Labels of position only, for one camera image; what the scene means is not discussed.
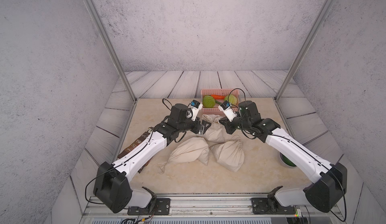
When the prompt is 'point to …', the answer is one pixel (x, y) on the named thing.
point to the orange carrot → (218, 97)
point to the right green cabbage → (232, 99)
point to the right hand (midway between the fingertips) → (221, 120)
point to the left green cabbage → (208, 101)
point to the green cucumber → (216, 101)
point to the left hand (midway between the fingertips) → (207, 122)
